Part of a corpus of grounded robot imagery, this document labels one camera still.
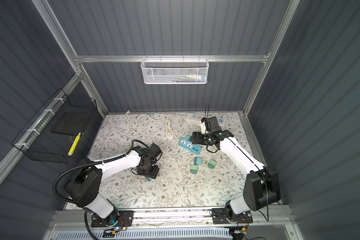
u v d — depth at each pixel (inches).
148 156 26.3
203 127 30.5
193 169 34.9
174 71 48.8
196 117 45.2
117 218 28.0
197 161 35.9
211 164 35.6
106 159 20.3
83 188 17.7
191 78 36.0
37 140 25.4
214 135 24.1
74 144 27.4
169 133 41.3
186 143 39.1
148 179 33.4
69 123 30.1
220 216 29.0
